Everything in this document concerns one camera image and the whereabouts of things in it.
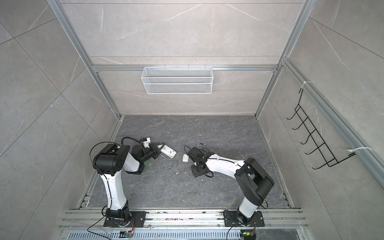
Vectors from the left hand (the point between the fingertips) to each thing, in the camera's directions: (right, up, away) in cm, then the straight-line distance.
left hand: (165, 141), depth 96 cm
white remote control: (+3, -6, -1) cm, 7 cm away
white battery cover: (+13, -11, 0) cm, 17 cm away
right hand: (+21, -17, -6) cm, 28 cm away
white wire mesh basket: (+9, +42, +5) cm, 43 cm away
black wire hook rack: (+75, 0, -33) cm, 82 cm away
